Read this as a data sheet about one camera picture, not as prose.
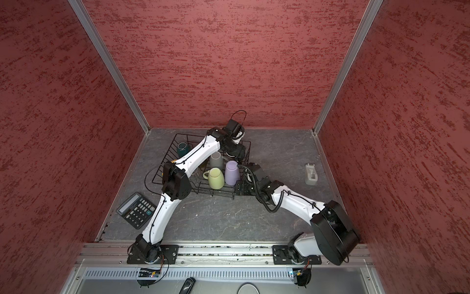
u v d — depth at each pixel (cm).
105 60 85
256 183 67
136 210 84
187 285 64
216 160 91
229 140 73
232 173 85
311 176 95
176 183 60
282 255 74
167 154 95
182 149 94
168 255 74
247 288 67
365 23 75
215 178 84
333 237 42
